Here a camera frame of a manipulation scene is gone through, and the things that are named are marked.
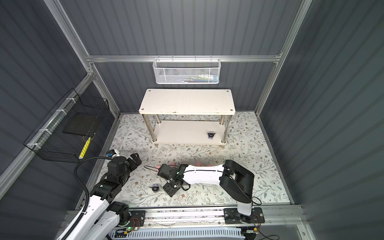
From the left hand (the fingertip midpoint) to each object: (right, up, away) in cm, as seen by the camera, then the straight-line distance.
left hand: (131, 158), depth 80 cm
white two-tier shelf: (+29, +25, +40) cm, 55 cm away
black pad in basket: (-24, +19, -5) cm, 31 cm away
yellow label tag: (-17, +7, -12) cm, 21 cm away
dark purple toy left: (+13, -16, -1) cm, 20 cm away
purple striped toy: (+44, +12, +14) cm, 48 cm away
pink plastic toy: (+20, -6, +12) cm, 24 cm away
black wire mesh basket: (-29, +12, -10) cm, 33 cm away
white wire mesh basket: (+25, +64, +44) cm, 82 cm away
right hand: (+22, -17, +2) cm, 28 cm away
